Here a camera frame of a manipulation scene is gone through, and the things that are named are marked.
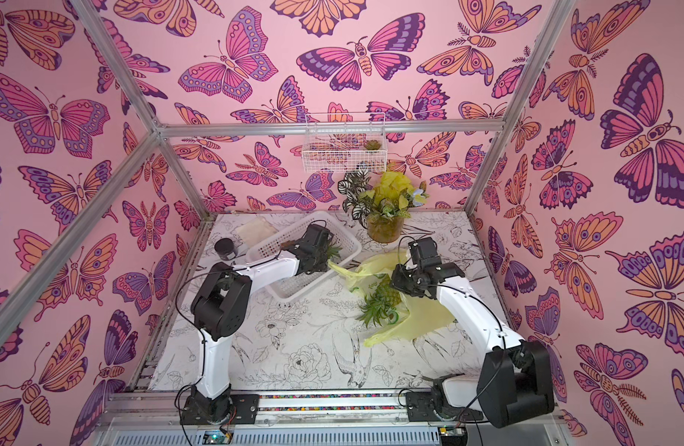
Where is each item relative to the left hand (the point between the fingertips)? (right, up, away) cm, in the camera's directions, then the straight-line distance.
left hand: (334, 241), depth 100 cm
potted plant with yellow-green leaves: (+17, +13, -2) cm, 21 cm away
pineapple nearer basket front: (+16, -18, -14) cm, 27 cm away
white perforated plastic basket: (-14, -16, -3) cm, 21 cm away
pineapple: (-1, -3, +2) cm, 4 cm away
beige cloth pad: (-33, +4, +14) cm, 36 cm away
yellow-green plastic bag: (+23, -25, -10) cm, 35 cm away
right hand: (+19, -11, -15) cm, 27 cm away
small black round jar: (-41, -3, +3) cm, 41 cm away
